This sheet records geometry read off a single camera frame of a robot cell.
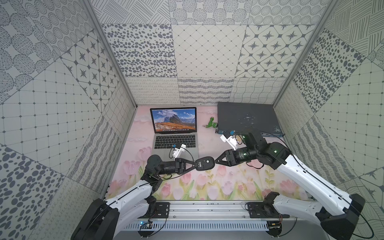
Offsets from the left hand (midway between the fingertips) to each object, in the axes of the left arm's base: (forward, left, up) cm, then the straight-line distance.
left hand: (195, 162), depth 67 cm
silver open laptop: (+33, +17, -15) cm, 40 cm away
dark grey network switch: (+42, -33, -17) cm, 56 cm away
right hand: (-1, -11, +1) cm, 11 cm away
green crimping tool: (+37, -12, -19) cm, 44 cm away
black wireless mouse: (-1, -5, 0) cm, 5 cm away
